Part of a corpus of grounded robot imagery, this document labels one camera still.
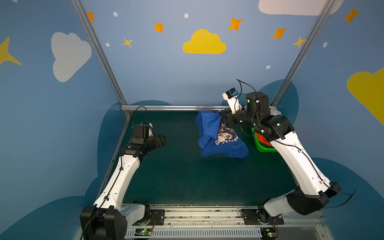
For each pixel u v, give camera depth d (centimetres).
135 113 126
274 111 104
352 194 39
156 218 74
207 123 67
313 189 39
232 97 54
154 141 70
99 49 83
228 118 56
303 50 85
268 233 71
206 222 73
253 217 74
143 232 71
